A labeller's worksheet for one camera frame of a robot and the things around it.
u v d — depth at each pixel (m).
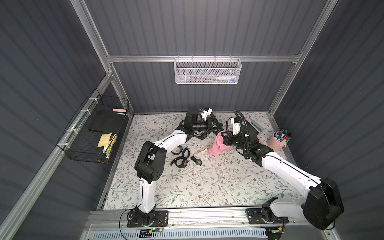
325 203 0.40
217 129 0.81
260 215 0.73
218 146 0.85
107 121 0.79
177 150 0.99
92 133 0.74
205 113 0.82
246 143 0.61
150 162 0.52
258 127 1.08
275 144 0.92
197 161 0.93
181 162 0.90
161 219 0.72
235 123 0.72
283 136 0.91
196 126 0.77
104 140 0.72
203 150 0.96
